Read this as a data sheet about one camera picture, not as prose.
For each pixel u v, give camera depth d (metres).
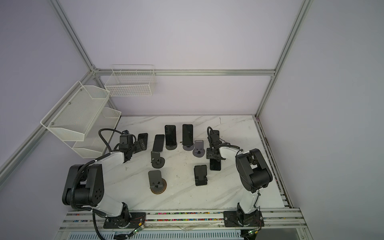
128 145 0.74
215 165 0.94
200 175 0.81
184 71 0.93
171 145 1.04
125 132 0.84
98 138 0.68
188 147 1.02
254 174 0.49
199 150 0.95
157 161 0.90
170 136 0.95
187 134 0.98
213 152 0.72
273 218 0.76
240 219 0.66
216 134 0.87
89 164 0.49
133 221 0.73
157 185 0.80
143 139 1.10
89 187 0.45
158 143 1.05
